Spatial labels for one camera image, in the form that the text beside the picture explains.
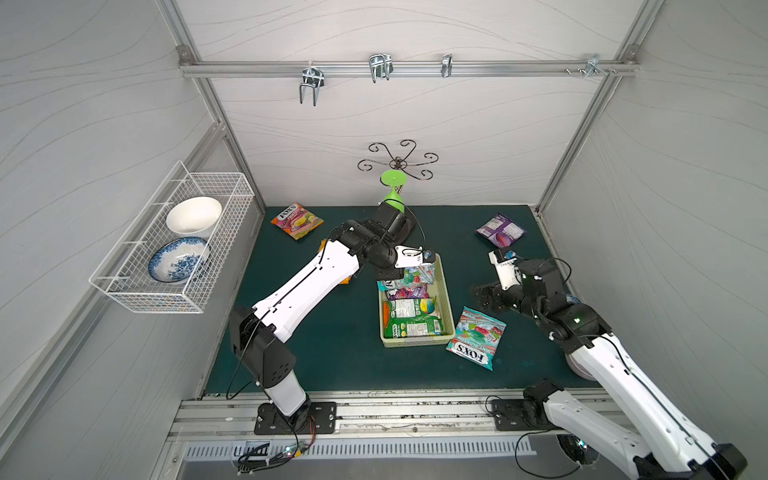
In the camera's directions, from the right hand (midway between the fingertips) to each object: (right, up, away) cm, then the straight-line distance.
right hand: (489, 280), depth 75 cm
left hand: (-23, +5, +2) cm, 23 cm away
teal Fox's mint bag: (0, -19, +11) cm, 22 cm away
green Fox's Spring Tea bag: (-19, -13, +13) cm, 27 cm away
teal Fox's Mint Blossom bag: (-19, 0, +5) cm, 20 cm away
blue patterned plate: (-72, +6, -10) cm, 73 cm away
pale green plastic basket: (-10, -6, +18) cm, 22 cm away
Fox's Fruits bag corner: (-62, +17, +40) cm, 76 cm away
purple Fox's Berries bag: (-18, -7, +18) cm, 27 cm away
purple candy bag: (+17, +13, +36) cm, 42 cm away
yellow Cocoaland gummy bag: (-39, -3, +22) cm, 46 cm away
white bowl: (-77, +17, +1) cm, 79 cm away
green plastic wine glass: (-24, +28, +9) cm, 38 cm away
